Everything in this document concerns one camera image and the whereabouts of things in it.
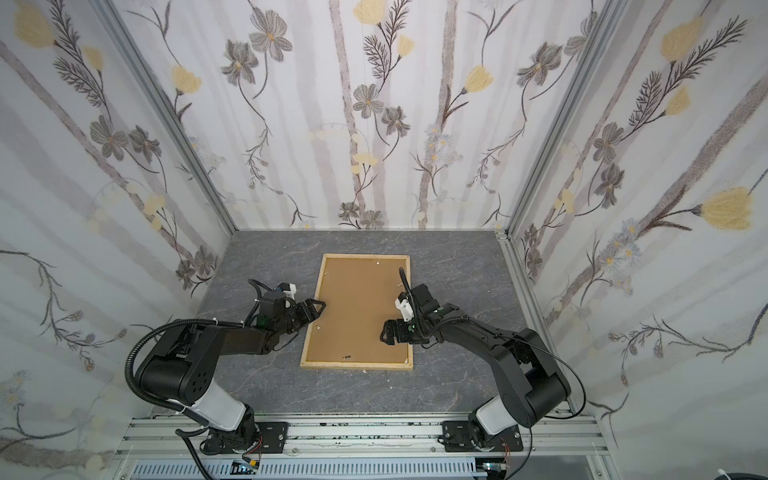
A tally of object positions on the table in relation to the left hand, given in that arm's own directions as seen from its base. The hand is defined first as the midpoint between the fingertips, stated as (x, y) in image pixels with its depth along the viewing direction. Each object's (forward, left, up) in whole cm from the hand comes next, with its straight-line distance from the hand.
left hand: (317, 303), depth 94 cm
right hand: (-12, -21, +1) cm, 24 cm away
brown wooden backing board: (+6, -13, -6) cm, 16 cm away
